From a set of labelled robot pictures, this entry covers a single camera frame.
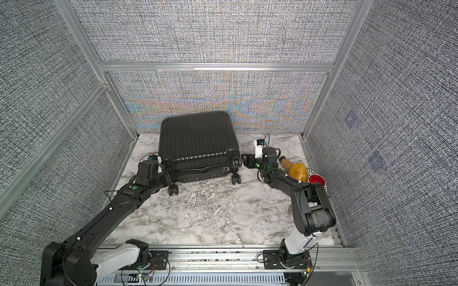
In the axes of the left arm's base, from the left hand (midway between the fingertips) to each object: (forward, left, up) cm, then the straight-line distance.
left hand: (176, 172), depth 83 cm
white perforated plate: (+5, -70, -12) cm, 72 cm away
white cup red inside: (-3, -68, -6) cm, 69 cm away
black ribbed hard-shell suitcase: (+11, -11, +6) cm, 16 cm away
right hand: (+13, -34, 0) cm, 37 cm away
